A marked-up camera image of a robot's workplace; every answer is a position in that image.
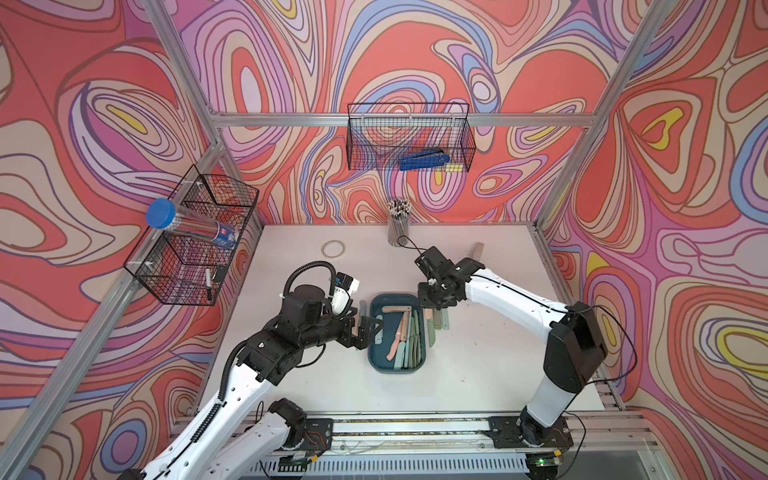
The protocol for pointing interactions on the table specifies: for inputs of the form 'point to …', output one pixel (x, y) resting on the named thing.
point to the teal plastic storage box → (377, 356)
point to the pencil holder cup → (399, 222)
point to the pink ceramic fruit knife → (396, 341)
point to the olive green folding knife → (437, 319)
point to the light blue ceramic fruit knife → (362, 308)
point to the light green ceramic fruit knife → (428, 315)
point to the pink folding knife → (407, 310)
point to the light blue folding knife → (445, 318)
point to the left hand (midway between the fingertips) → (372, 319)
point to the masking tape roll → (333, 249)
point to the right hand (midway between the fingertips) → (428, 308)
